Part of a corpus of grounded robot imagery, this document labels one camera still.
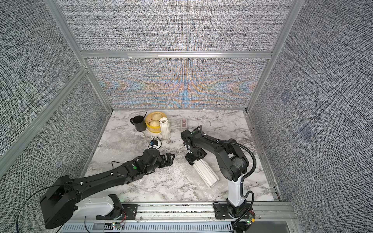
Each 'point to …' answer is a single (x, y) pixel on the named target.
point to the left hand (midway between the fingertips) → (172, 156)
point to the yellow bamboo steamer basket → (156, 129)
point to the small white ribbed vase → (165, 128)
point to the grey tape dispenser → (184, 125)
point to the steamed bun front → (155, 123)
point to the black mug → (139, 122)
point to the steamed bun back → (157, 116)
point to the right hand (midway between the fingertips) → (196, 156)
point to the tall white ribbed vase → (208, 175)
